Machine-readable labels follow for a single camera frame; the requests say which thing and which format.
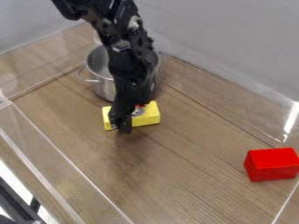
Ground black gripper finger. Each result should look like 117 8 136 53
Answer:
108 104 133 134

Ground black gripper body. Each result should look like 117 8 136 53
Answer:
108 52 152 113

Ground yellow butter block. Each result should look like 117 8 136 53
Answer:
101 101 161 130

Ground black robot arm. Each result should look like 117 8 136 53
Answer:
50 0 157 134

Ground silver metal pot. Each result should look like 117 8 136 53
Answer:
77 46 158 102

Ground red block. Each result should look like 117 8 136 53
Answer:
244 147 299 182

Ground black table frame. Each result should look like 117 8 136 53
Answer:
0 177 46 224

